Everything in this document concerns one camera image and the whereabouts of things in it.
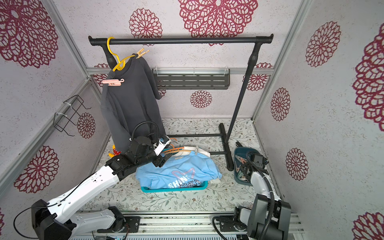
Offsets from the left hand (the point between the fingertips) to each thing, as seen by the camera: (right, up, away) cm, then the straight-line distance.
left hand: (165, 150), depth 76 cm
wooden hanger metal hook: (+11, -1, +13) cm, 17 cm away
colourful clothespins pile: (+44, -9, +20) cm, 49 cm away
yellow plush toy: (-34, -4, +18) cm, 39 cm away
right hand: (+46, -11, +13) cm, 49 cm away
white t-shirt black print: (+27, -19, +8) cm, 33 cm away
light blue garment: (+12, -10, +4) cm, 17 cm away
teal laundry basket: (-9, -21, +2) cm, 23 cm away
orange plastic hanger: (+3, -1, +14) cm, 14 cm away
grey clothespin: (+16, -1, +9) cm, 19 cm away
